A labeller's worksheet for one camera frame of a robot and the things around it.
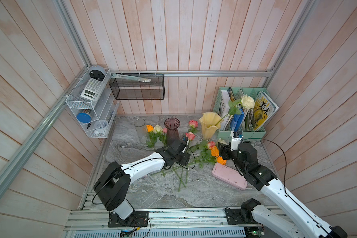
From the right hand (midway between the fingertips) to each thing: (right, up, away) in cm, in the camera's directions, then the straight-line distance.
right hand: (223, 141), depth 77 cm
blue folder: (+15, +13, +18) cm, 26 cm away
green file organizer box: (+25, +9, +25) cm, 36 cm away
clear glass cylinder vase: (-47, +9, +12) cm, 50 cm away
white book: (+5, +20, +13) cm, 25 cm away
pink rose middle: (-15, +1, +24) cm, 28 cm away
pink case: (+7, -22, +10) cm, 25 cm away
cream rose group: (-38, +4, +30) cm, 49 cm away
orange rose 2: (+3, -13, +13) cm, 18 cm away
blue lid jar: (-73, +13, -1) cm, 74 cm away
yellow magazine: (+34, +21, +19) cm, 44 cm away
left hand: (-21, -10, +9) cm, 25 cm away
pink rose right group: (-1, -4, +20) cm, 21 cm away
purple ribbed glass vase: (-27, +9, +16) cm, 33 cm away
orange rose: (-44, +7, +30) cm, 54 cm away
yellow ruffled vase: (-2, +11, +19) cm, 22 cm away
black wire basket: (-62, +36, +30) cm, 77 cm away
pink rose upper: (-12, +10, +33) cm, 37 cm away
